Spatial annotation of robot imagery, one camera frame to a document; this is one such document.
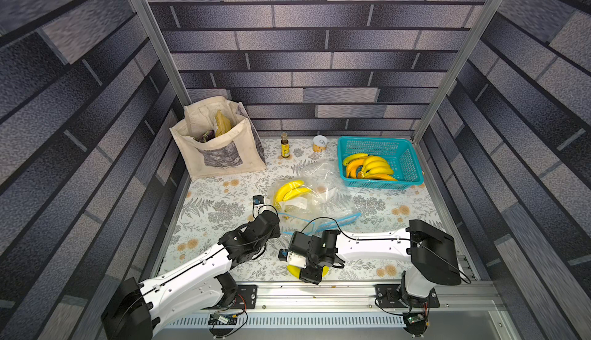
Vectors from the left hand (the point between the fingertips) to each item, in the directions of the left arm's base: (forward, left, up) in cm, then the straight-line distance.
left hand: (277, 218), depth 81 cm
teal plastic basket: (+37, -57, -5) cm, 68 cm away
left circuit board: (-29, +16, -11) cm, 35 cm away
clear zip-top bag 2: (+1, -8, -10) cm, 12 cm away
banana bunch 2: (+25, -42, -1) cm, 49 cm away
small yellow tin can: (+42, -18, -4) cm, 46 cm away
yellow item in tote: (+36, +24, +13) cm, 46 cm away
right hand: (-15, -10, -9) cm, 20 cm away
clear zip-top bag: (+14, -15, -10) cm, 23 cm away
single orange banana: (+28, -32, -5) cm, 43 cm away
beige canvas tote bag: (+26, +18, +7) cm, 33 cm away
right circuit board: (-28, -46, -13) cm, 56 cm away
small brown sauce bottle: (+38, -1, -1) cm, 38 cm away
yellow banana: (+35, -35, -6) cm, 50 cm away
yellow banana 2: (-16, -7, -6) cm, 19 cm away
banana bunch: (+13, -4, -3) cm, 14 cm away
